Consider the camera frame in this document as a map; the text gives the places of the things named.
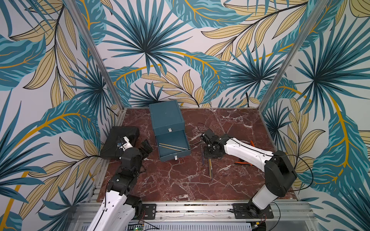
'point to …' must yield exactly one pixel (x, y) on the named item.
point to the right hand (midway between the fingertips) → (208, 154)
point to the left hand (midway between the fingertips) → (141, 145)
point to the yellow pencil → (170, 147)
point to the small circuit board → (137, 227)
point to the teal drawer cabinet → (166, 117)
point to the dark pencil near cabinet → (196, 142)
